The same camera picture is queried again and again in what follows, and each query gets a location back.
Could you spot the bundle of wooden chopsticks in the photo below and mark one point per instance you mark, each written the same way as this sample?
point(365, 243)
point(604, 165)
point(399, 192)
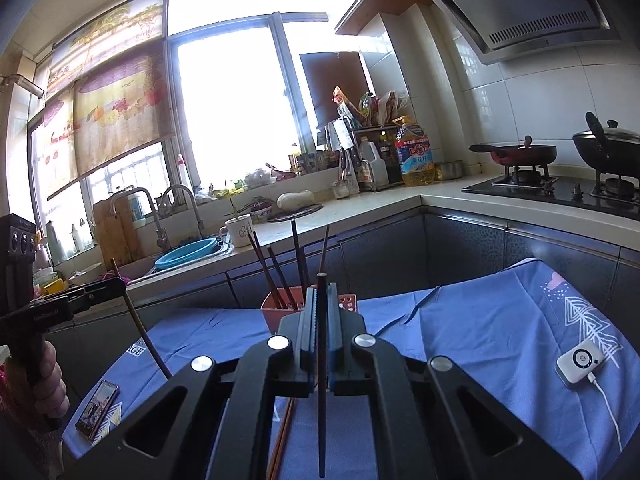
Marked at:
point(282, 440)

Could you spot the printed roller blind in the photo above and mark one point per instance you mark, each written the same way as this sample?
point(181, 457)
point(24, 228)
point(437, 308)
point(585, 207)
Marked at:
point(115, 105)

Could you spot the steel range hood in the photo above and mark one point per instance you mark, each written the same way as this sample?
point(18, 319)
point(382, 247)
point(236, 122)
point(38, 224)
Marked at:
point(525, 5)

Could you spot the knife rack with cleavers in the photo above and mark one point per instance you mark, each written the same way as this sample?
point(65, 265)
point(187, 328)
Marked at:
point(340, 135)

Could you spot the blue printed tablecloth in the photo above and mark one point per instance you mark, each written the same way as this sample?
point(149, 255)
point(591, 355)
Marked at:
point(475, 320)

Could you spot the smartphone with red case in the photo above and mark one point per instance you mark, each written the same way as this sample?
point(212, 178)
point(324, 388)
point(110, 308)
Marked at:
point(97, 410)

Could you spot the blue plastic basin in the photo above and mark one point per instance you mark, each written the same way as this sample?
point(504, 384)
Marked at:
point(185, 255)

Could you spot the pink plastic utensil holder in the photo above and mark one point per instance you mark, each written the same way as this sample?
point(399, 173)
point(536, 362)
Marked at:
point(272, 317)

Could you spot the round black board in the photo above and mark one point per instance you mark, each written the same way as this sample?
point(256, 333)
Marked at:
point(300, 212)

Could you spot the brown single chopstick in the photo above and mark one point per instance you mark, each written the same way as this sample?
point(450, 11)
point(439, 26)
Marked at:
point(267, 270)
point(145, 330)
point(280, 275)
point(325, 250)
point(322, 435)

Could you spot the brown window board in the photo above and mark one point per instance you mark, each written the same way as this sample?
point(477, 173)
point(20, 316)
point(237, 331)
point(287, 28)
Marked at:
point(335, 90)

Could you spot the floral ceramic bowl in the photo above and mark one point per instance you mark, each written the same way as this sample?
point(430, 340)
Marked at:
point(261, 212)

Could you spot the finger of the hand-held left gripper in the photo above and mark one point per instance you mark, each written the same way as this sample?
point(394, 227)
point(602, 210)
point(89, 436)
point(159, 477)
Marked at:
point(100, 292)

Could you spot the dark red single chopstick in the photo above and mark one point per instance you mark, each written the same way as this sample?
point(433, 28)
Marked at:
point(298, 260)

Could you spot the red frying pan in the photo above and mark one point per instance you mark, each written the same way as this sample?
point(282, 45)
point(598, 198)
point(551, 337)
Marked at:
point(520, 152)

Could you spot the wooden cutting board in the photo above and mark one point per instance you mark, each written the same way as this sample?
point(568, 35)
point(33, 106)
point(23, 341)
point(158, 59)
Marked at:
point(112, 232)

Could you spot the person's left hand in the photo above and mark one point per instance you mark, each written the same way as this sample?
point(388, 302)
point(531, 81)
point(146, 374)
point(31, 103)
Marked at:
point(52, 385)

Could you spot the white enamel mug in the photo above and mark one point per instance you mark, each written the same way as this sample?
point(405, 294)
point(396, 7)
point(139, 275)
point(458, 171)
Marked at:
point(237, 232)

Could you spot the steel kitchen faucet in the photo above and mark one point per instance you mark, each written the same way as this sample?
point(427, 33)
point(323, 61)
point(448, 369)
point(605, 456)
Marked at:
point(157, 220)
point(195, 210)

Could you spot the small glass jar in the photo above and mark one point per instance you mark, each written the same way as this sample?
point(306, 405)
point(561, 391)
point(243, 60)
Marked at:
point(341, 190)

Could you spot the white plastic jug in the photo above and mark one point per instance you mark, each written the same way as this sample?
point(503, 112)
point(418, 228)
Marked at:
point(374, 170)

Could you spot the small steel pot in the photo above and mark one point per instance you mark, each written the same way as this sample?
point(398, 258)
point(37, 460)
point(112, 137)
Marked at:
point(450, 170)

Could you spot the yellow cooking oil bottle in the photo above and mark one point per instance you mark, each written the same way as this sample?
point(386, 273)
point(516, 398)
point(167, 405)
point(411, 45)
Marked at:
point(414, 155)

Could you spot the pile of snack packets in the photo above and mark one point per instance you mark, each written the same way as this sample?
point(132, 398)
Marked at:
point(372, 107)

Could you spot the black spice rack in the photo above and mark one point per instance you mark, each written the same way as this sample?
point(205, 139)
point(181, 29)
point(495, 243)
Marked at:
point(385, 145)

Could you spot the black wok with lid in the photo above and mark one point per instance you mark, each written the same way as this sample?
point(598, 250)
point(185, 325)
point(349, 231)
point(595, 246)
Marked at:
point(610, 145)

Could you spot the white dough lump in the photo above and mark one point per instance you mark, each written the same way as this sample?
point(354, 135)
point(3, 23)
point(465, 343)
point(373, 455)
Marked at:
point(295, 200)

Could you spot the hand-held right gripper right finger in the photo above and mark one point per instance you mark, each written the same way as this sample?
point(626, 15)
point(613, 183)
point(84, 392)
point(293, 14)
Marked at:
point(337, 350)

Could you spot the small white electronic device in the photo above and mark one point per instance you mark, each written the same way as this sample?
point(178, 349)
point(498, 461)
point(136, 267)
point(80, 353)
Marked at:
point(580, 365)

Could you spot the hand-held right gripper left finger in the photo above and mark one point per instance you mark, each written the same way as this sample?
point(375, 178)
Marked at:
point(307, 350)

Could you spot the black gas stove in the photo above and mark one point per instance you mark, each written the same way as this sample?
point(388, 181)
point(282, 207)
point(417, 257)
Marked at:
point(550, 192)

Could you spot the grey base cabinets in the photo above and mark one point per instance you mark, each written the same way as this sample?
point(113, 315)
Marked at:
point(450, 255)

